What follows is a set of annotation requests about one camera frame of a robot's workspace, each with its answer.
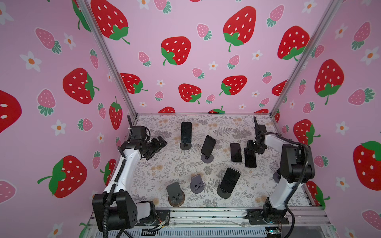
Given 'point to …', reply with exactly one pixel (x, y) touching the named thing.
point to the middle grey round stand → (207, 160)
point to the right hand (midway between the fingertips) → (249, 148)
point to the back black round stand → (185, 146)
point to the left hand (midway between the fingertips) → (162, 146)
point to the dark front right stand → (222, 193)
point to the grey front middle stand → (196, 185)
